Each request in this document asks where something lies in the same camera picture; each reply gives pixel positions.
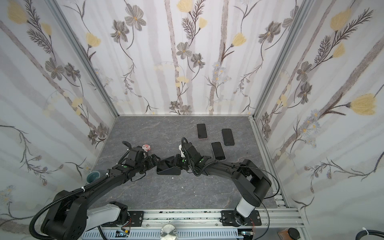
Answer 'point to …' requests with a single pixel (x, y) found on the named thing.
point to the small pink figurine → (146, 147)
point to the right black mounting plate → (232, 218)
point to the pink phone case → (202, 139)
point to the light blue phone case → (218, 151)
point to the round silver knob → (168, 232)
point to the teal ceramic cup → (93, 176)
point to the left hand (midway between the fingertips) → (154, 157)
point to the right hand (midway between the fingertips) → (165, 159)
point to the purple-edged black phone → (202, 132)
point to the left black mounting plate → (136, 218)
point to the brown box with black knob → (291, 233)
